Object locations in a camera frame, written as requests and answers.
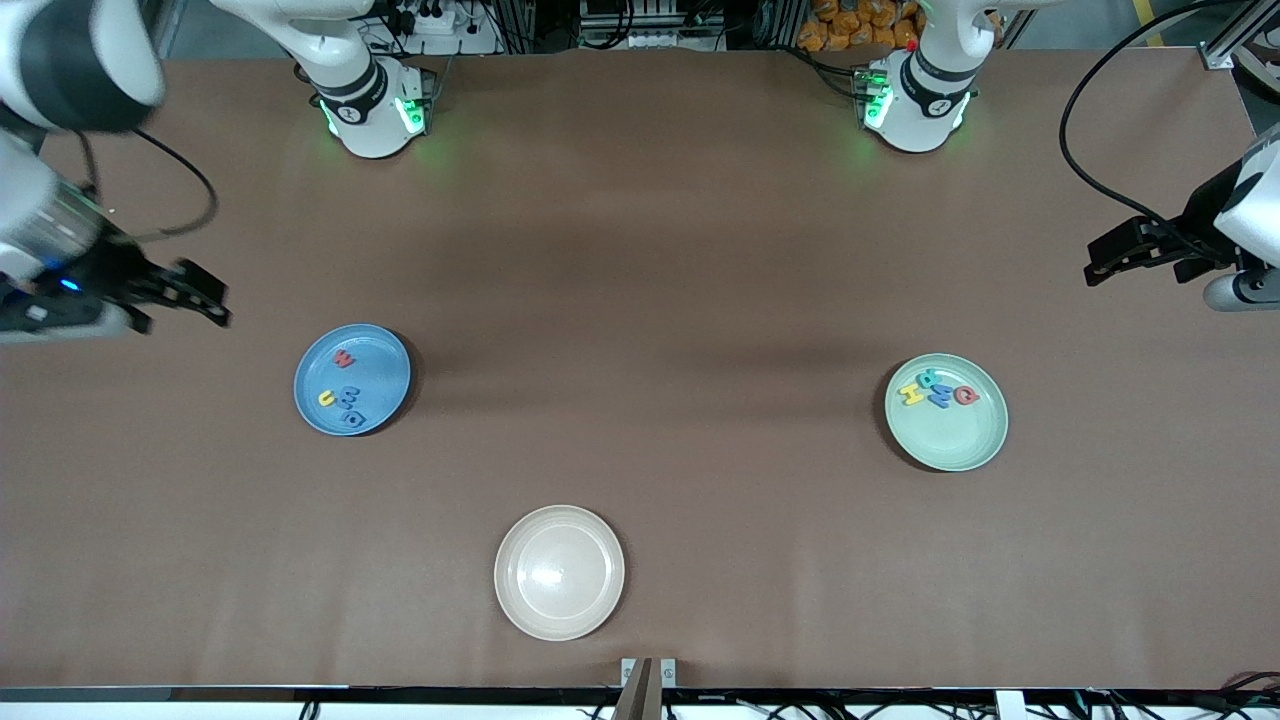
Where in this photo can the brown table mat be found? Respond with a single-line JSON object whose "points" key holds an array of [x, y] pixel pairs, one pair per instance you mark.
{"points": [[200, 500]]}

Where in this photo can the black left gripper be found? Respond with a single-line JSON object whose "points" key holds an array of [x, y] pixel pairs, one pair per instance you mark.
{"points": [[1197, 238]]}

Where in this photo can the yellow foam letter H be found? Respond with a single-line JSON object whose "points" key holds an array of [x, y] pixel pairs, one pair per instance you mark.
{"points": [[910, 393]]}

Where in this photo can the red foam letter Q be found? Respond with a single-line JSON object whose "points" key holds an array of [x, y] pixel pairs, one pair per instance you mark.
{"points": [[966, 396]]}

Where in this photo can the beige round plate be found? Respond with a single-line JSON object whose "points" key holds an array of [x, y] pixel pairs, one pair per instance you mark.
{"points": [[558, 572]]}

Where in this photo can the pale green round plate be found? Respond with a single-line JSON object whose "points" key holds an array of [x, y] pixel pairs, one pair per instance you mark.
{"points": [[950, 435]]}

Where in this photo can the white power strip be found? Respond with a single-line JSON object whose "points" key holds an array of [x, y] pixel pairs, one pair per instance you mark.
{"points": [[435, 18]]}

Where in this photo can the aluminium frame profile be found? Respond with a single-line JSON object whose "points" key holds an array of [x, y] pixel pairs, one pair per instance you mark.
{"points": [[1215, 55]]}

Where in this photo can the blue foam letter W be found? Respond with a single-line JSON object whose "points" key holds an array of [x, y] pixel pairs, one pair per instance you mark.
{"points": [[940, 396]]}

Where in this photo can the red foam letter w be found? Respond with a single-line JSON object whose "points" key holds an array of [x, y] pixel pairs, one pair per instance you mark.
{"points": [[342, 360]]}

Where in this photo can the blue round plate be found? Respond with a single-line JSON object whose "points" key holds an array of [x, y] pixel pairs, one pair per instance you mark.
{"points": [[380, 360]]}

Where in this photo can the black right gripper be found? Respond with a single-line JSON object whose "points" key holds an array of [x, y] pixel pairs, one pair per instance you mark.
{"points": [[118, 272]]}

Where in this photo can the blue foam letter a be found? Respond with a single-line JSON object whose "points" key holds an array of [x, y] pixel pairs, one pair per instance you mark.
{"points": [[352, 418]]}

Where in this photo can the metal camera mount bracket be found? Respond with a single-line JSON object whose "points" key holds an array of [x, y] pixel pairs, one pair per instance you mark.
{"points": [[640, 700]]}

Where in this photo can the pile of orange packets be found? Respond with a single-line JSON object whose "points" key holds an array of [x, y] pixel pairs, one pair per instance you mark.
{"points": [[850, 25]]}

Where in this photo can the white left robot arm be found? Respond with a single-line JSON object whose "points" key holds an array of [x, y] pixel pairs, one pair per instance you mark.
{"points": [[915, 120]]}

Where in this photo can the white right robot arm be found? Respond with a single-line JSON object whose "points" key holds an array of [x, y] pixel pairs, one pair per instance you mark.
{"points": [[60, 60]]}

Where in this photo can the teal foam letter g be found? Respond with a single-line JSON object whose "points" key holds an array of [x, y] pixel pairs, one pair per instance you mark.
{"points": [[928, 378]]}

